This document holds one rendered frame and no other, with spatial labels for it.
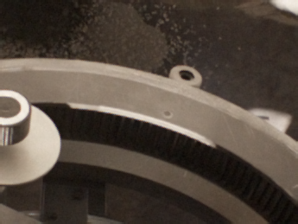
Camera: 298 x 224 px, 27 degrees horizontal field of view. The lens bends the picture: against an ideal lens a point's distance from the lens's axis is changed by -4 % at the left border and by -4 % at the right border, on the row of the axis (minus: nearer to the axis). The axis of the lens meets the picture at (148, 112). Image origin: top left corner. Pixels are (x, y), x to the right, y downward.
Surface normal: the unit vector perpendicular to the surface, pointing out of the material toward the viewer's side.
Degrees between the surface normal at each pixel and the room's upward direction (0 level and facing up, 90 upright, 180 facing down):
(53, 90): 90
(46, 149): 90
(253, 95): 0
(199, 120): 90
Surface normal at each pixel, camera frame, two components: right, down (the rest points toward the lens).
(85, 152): 0.14, 0.10
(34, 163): 0.21, -0.71
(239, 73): 0.12, 0.70
